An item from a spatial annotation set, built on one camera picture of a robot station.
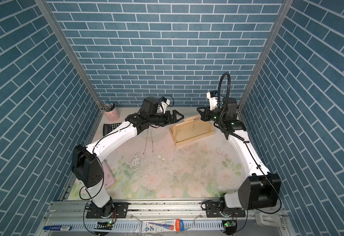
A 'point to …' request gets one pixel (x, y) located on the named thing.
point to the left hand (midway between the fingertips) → (183, 119)
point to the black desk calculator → (107, 128)
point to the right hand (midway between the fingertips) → (199, 109)
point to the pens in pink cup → (107, 107)
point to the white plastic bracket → (269, 220)
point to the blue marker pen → (57, 228)
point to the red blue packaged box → (163, 225)
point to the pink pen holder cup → (113, 115)
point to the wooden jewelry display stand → (192, 130)
